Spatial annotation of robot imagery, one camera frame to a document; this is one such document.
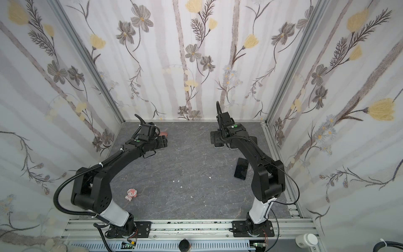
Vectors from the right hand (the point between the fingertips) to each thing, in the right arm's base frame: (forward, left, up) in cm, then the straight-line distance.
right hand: (218, 134), depth 87 cm
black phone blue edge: (-11, -17, -22) cm, 30 cm away
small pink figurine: (-29, +46, -17) cm, 57 cm away
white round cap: (-49, -36, -7) cm, 61 cm away
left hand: (0, +34, -6) cm, 34 cm away
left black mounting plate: (-46, +35, -18) cm, 60 cm away
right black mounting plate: (-45, -11, -16) cm, 49 cm away
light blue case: (+3, -3, -19) cm, 20 cm away
